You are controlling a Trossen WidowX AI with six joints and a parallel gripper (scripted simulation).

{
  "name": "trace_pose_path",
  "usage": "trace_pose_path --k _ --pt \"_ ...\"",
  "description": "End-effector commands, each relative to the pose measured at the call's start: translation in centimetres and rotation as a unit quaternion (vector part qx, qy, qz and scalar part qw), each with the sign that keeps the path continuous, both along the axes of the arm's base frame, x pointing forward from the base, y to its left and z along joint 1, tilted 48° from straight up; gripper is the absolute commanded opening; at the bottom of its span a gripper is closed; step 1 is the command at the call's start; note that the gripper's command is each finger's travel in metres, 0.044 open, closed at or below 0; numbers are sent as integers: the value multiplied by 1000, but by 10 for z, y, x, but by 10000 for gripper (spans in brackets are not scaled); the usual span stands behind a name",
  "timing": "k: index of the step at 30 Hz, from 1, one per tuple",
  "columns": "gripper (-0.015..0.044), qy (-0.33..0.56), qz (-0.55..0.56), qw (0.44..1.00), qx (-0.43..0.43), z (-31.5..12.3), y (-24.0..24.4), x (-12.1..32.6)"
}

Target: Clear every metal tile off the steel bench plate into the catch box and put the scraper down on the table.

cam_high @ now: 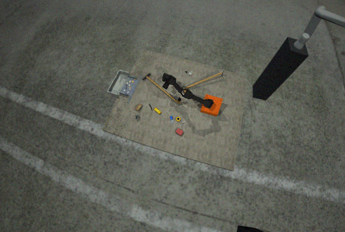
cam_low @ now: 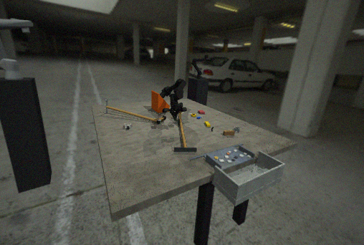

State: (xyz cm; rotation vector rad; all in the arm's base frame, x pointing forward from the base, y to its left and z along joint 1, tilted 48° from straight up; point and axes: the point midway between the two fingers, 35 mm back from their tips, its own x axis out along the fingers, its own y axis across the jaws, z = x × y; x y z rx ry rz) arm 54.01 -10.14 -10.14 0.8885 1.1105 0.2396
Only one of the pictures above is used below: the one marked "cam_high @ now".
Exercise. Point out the tan wooden pole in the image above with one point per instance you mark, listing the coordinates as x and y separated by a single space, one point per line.
177 101

